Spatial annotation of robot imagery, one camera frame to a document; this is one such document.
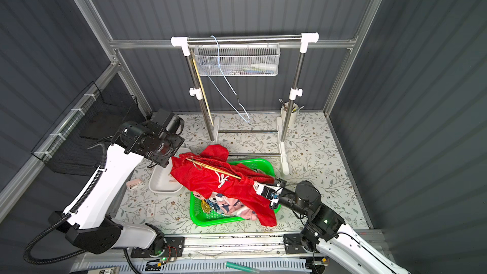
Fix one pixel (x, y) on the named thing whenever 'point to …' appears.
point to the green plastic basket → (200, 217)
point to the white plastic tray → (162, 181)
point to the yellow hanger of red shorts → (201, 164)
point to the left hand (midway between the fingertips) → (179, 148)
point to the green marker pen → (242, 267)
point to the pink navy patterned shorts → (235, 208)
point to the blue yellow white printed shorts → (209, 204)
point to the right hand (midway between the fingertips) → (261, 180)
